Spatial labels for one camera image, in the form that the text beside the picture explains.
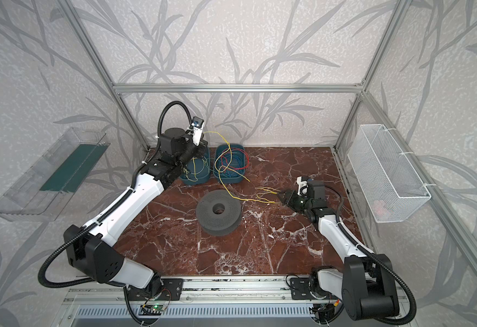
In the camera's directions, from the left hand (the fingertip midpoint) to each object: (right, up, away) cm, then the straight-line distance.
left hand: (205, 127), depth 76 cm
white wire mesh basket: (+60, -21, -15) cm, 66 cm away
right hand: (+30, -25, +10) cm, 41 cm away
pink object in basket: (+64, -30, -3) cm, 71 cm away
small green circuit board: (-16, -65, -5) cm, 67 cm away
